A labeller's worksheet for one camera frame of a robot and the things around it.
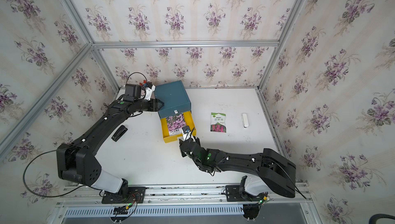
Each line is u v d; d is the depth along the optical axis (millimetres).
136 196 721
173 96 878
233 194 729
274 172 419
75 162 415
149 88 748
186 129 675
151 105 725
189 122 908
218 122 995
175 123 902
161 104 804
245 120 981
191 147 566
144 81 1079
